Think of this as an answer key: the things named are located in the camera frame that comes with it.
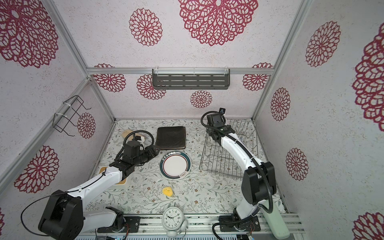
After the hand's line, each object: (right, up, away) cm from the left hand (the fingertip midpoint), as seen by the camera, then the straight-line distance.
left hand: (158, 151), depth 86 cm
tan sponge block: (-28, +11, +22) cm, 38 cm away
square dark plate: (+3, +7, +23) cm, 24 cm away
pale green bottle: (+60, -34, -15) cm, 71 cm away
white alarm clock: (+10, -31, -14) cm, 36 cm away
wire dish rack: (+34, -5, +11) cm, 37 cm away
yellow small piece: (+6, -21, -4) cm, 23 cm away
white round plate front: (+9, -10, +9) cm, 16 cm away
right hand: (+35, +16, +1) cm, 38 cm away
